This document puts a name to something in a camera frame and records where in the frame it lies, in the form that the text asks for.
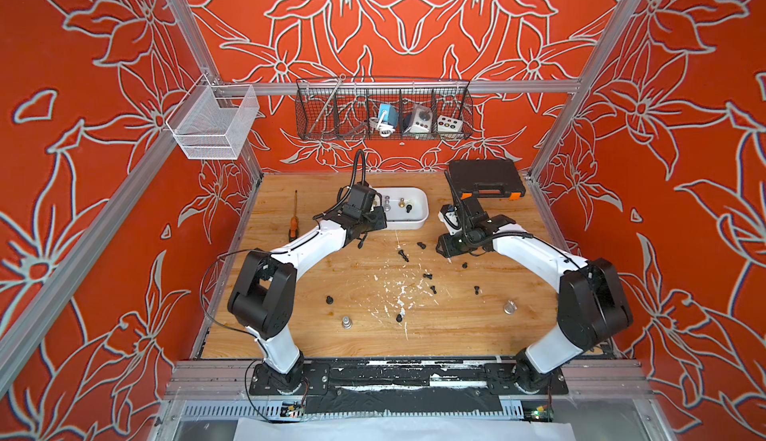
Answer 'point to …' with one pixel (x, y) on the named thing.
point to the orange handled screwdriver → (294, 224)
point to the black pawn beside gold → (465, 264)
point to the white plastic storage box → (406, 208)
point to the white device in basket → (423, 119)
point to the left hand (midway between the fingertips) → (384, 214)
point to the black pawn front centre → (399, 318)
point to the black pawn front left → (329, 299)
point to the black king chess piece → (401, 252)
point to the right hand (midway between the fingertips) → (437, 246)
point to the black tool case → (487, 179)
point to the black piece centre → (429, 275)
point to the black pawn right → (477, 288)
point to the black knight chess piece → (421, 244)
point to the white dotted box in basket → (448, 124)
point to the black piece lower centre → (433, 288)
